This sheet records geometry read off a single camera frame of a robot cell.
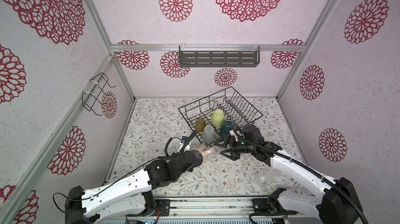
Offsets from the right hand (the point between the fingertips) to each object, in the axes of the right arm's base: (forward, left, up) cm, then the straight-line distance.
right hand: (216, 146), depth 74 cm
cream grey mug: (+11, +3, -9) cm, 15 cm away
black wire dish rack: (+37, -14, -13) cm, 42 cm away
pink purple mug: (-3, +5, +1) cm, 6 cm away
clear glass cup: (-7, -26, -19) cm, 33 cm away
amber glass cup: (+20, +9, -10) cm, 24 cm away
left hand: (-4, +13, -4) cm, 14 cm away
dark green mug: (+16, -8, -6) cm, 19 cm away
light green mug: (+24, -2, -7) cm, 25 cm away
